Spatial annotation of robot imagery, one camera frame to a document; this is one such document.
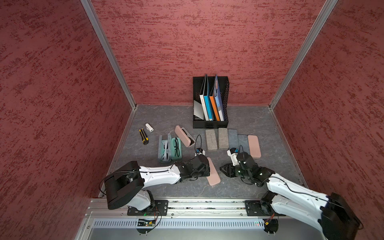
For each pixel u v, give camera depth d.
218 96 0.86
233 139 0.97
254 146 0.96
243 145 0.95
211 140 0.97
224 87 1.09
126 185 0.42
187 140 0.92
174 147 0.96
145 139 1.00
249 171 0.63
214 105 0.90
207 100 0.88
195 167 0.64
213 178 0.81
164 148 0.94
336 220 0.40
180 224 0.77
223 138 0.98
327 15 0.73
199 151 0.77
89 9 0.71
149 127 1.03
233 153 0.76
